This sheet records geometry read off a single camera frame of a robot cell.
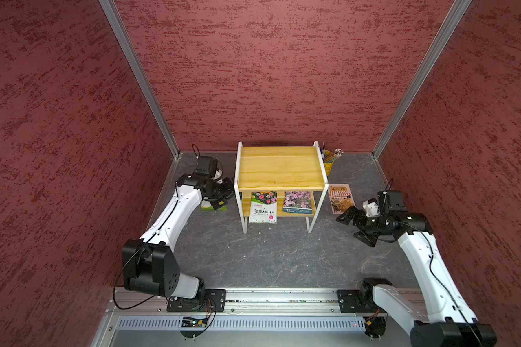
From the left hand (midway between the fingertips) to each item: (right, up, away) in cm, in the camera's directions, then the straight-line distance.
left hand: (236, 198), depth 82 cm
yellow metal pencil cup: (+42, +13, +22) cm, 49 cm away
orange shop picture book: (+48, -3, +21) cm, 53 cm away
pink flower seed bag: (+24, -1, 0) cm, 24 cm away
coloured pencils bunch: (+42, +18, +20) cm, 50 cm away
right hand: (+39, -10, -7) cm, 41 cm away
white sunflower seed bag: (+10, -3, -1) cm, 11 cm away
